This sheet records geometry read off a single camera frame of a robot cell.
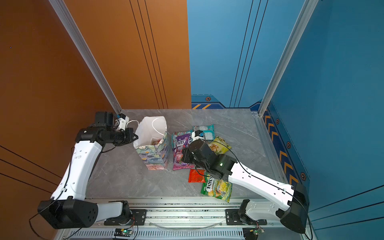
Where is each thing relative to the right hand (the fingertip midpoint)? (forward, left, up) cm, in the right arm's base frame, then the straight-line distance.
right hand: (179, 151), depth 70 cm
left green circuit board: (-29, +28, -26) cm, 48 cm away
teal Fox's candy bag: (+26, +7, -20) cm, 34 cm away
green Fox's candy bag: (-9, -21, -23) cm, 32 cm away
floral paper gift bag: (+3, +13, +1) cm, 14 cm away
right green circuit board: (-28, -37, -25) cm, 52 cm away
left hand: (+10, +22, +1) cm, 24 cm away
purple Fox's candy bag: (+5, -1, +1) cm, 5 cm away
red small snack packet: (-3, -7, -24) cm, 25 cm away
